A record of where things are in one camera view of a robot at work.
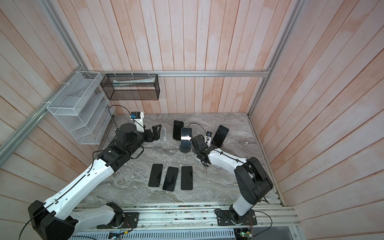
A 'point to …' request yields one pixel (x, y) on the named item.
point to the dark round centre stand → (185, 150)
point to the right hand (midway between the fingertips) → (201, 147)
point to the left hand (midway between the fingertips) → (153, 128)
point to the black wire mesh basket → (131, 86)
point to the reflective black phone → (186, 138)
